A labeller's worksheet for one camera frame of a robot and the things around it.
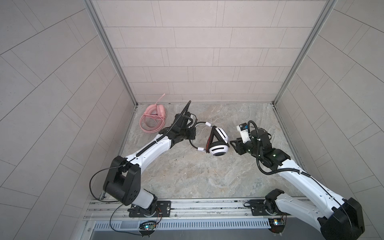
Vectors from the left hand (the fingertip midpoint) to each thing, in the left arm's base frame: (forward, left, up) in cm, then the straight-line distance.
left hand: (199, 130), depth 84 cm
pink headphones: (+18, +33, -13) cm, 39 cm away
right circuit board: (-43, -36, -14) cm, 58 cm away
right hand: (-8, -18, +1) cm, 19 cm away
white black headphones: (-12, -8, +8) cm, 17 cm away
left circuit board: (-44, +22, -10) cm, 51 cm away
